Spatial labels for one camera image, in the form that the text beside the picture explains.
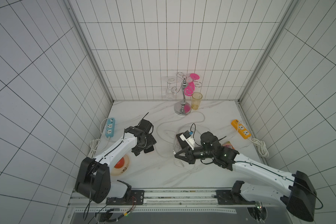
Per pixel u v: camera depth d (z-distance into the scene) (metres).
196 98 1.04
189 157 0.61
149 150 0.88
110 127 1.00
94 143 0.94
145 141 0.72
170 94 1.03
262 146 0.88
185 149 0.63
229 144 0.91
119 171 0.81
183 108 1.14
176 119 1.08
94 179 0.41
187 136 0.63
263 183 0.46
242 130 0.98
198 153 0.61
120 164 0.83
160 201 0.73
